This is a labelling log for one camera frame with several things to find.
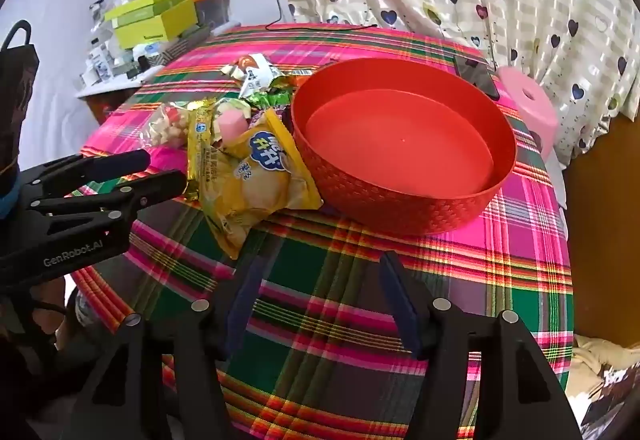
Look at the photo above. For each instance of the red round basket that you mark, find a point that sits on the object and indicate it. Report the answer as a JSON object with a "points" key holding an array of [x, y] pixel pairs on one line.
{"points": [[400, 202]]}

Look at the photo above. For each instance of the wooden cabinet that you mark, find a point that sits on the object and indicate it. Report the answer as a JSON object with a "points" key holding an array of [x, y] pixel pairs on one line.
{"points": [[600, 245]]}

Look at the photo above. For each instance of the lime green box lid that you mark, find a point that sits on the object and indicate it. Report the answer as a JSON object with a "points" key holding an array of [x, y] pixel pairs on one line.
{"points": [[135, 8]]}

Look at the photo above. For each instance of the gold snack packet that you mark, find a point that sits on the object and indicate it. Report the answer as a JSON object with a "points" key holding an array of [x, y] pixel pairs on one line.
{"points": [[202, 155]]}

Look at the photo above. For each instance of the purple snack packet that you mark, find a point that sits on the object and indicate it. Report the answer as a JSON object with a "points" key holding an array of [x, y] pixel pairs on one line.
{"points": [[257, 118]]}

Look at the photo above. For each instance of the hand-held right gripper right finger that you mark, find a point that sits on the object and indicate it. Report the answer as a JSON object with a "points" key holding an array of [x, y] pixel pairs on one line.
{"points": [[400, 305]]}

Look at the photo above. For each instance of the black phone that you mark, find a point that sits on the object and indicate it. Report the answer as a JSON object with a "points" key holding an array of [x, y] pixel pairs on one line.
{"points": [[475, 75]]}

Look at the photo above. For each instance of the white orange snack packet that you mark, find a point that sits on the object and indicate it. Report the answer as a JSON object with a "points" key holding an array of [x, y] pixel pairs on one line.
{"points": [[252, 70]]}

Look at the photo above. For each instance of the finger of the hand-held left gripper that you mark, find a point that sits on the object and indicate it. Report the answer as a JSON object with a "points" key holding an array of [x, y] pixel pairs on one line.
{"points": [[100, 165], [145, 192]]}

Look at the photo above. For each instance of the yellow chip packet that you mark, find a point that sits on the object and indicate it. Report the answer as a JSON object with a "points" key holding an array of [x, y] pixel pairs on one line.
{"points": [[265, 170]]}

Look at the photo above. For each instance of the yellow packets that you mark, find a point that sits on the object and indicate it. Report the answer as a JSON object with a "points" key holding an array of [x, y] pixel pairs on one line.
{"points": [[165, 125]]}

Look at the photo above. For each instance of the pink jelly cup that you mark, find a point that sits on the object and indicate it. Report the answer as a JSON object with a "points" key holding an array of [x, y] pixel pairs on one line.
{"points": [[232, 125]]}

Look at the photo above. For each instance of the dark bag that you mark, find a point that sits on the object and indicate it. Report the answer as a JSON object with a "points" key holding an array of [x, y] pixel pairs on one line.
{"points": [[17, 110]]}

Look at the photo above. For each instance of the lime green cardboard box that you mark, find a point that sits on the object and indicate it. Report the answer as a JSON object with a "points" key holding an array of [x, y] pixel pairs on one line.
{"points": [[160, 28]]}

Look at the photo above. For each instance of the pink plastic stool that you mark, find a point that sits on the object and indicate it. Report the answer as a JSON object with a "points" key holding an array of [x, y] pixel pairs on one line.
{"points": [[530, 110]]}

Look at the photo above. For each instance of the white side table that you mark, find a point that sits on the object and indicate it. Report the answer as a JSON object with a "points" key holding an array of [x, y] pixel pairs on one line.
{"points": [[115, 85]]}

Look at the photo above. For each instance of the green snack packet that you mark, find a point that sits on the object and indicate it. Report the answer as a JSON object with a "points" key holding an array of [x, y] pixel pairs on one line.
{"points": [[272, 98]]}

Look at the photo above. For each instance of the long yellow orange snack packet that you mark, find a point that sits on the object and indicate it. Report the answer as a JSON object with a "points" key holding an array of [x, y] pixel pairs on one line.
{"points": [[300, 78]]}

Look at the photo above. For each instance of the beige cloth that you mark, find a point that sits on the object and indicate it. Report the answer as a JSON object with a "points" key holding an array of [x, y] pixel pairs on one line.
{"points": [[600, 355]]}

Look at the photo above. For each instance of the striped box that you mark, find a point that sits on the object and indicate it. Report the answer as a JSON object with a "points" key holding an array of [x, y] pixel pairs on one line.
{"points": [[180, 48]]}

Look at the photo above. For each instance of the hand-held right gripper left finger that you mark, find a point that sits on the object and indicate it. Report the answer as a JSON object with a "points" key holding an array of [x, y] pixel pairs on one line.
{"points": [[245, 305]]}

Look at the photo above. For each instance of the plaid tablecloth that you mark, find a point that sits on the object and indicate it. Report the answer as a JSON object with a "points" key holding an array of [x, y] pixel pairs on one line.
{"points": [[325, 280]]}

